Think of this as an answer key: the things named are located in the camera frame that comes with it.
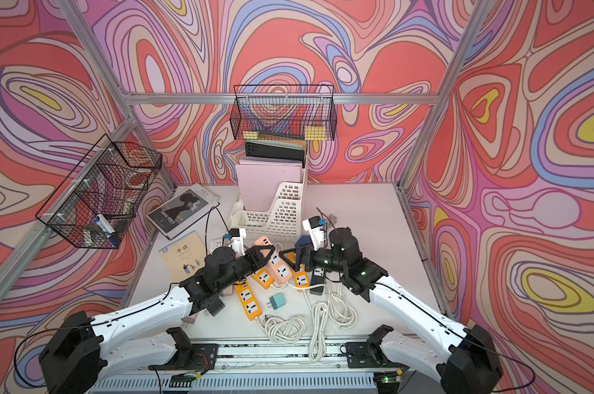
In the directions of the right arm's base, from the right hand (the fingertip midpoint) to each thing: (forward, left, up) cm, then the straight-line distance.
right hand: (290, 257), depth 72 cm
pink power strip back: (-2, +4, -3) cm, 5 cm away
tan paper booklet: (+12, +43, -19) cm, 48 cm away
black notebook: (+43, +11, +8) cm, 45 cm away
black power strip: (+1, -9, -19) cm, 21 cm away
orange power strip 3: (+2, -3, -18) cm, 18 cm away
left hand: (+3, +5, -1) cm, 6 cm away
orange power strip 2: (-9, +14, -18) cm, 25 cm away
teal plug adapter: (-6, +6, -19) cm, 21 cm away
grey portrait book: (+31, +51, -16) cm, 62 cm away
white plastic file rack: (+18, +3, -5) cm, 19 cm away
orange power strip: (+2, +11, -18) cm, 21 cm away
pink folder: (+30, +11, +4) cm, 32 cm away
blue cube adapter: (+15, -5, -15) cm, 22 cm away
